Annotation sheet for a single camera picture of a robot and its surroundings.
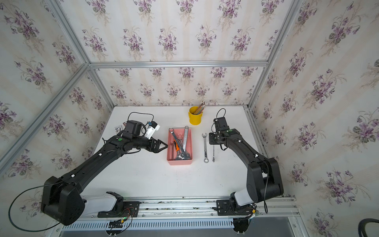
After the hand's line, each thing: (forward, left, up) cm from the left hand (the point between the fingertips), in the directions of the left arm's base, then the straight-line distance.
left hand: (163, 144), depth 78 cm
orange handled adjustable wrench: (+8, -6, -15) cm, 18 cm away
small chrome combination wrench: (-3, -29, -13) cm, 32 cm away
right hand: (+8, -30, -7) cm, 32 cm away
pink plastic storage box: (+5, -8, -13) cm, 16 cm away
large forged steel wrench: (+15, -12, -10) cm, 22 cm away
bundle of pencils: (+31, -22, -3) cm, 38 cm away
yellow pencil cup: (+29, -19, -14) cm, 38 cm away
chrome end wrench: (-2, -25, -17) cm, 30 cm away
